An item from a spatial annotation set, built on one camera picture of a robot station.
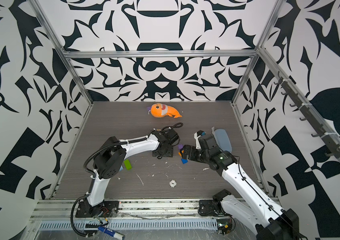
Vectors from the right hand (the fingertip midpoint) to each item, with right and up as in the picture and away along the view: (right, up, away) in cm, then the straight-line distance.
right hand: (187, 151), depth 77 cm
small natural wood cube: (-17, +9, +28) cm, 34 cm away
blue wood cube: (0, -9, +14) cm, 17 cm away
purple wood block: (-3, +3, -1) cm, 5 cm away
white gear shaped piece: (-7, -19, +6) cm, 21 cm away
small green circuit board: (+17, -34, -6) cm, 39 cm away
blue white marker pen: (-35, -34, -10) cm, 50 cm away
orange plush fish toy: (-17, +22, +28) cm, 39 cm away
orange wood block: (-3, -5, +14) cm, 15 cm away
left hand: (-10, -3, +15) cm, 18 cm away
